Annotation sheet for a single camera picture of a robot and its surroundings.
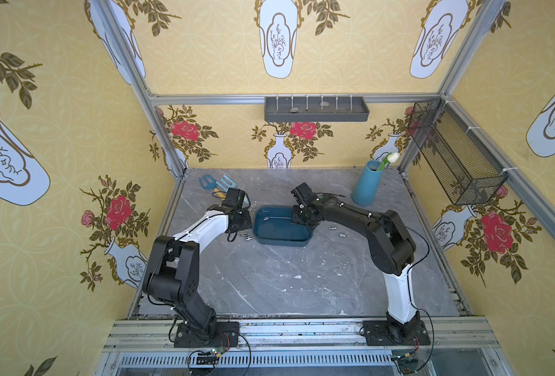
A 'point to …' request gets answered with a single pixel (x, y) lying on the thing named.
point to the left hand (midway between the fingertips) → (243, 222)
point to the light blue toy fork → (227, 186)
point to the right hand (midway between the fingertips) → (289, 221)
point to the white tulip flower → (391, 157)
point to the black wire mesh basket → (452, 155)
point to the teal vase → (367, 186)
